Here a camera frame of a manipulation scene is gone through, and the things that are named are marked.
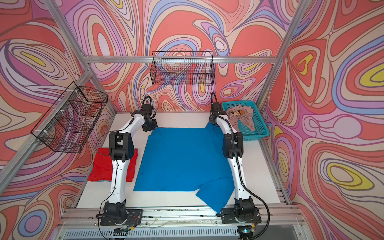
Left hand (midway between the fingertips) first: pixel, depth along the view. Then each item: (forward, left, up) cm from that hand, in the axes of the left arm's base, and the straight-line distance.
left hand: (157, 126), depth 109 cm
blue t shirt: (-25, -22, -3) cm, 34 cm away
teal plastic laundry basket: (-5, -74, +5) cm, 74 cm away
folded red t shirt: (-35, +26, +3) cm, 44 cm away
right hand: (+6, -46, -3) cm, 47 cm away
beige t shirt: (+10, -66, +2) cm, 66 cm away
